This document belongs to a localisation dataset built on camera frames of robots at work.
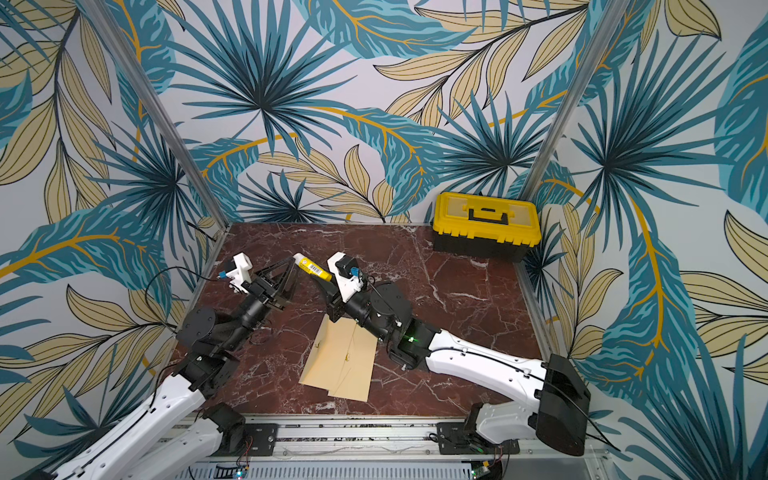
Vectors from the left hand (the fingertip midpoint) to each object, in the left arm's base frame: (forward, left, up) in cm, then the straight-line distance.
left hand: (297, 267), depth 60 cm
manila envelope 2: (-3, -2, -38) cm, 38 cm away
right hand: (+1, -4, -2) cm, 4 cm away
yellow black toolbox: (+35, -50, -22) cm, 65 cm away
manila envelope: (-10, -10, -38) cm, 40 cm away
